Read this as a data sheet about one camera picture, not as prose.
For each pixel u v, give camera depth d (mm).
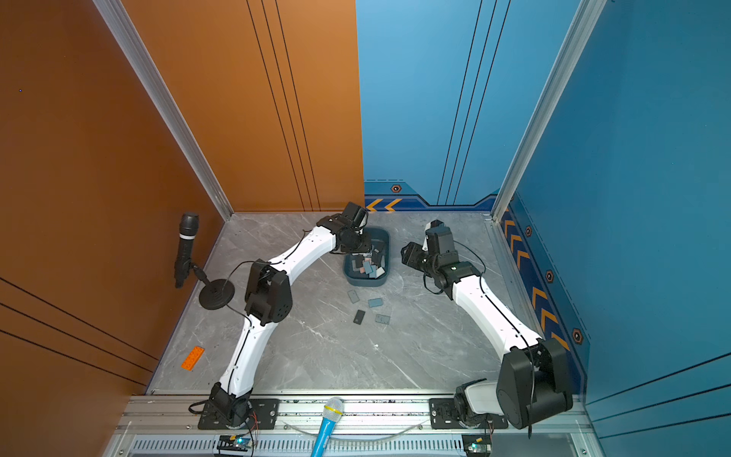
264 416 729
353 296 956
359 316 914
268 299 602
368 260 1008
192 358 826
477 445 710
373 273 992
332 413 707
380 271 998
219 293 945
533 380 395
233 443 709
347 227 785
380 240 1063
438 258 628
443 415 725
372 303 942
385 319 895
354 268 1020
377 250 1050
